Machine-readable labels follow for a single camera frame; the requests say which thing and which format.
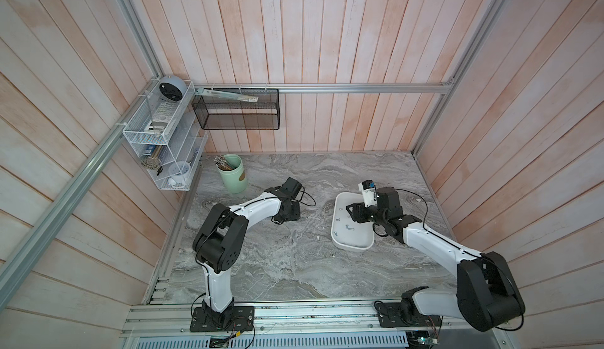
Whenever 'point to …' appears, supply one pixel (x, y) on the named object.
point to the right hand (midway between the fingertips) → (352, 204)
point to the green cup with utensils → (233, 176)
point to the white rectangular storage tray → (345, 232)
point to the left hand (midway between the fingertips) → (292, 218)
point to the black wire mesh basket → (222, 113)
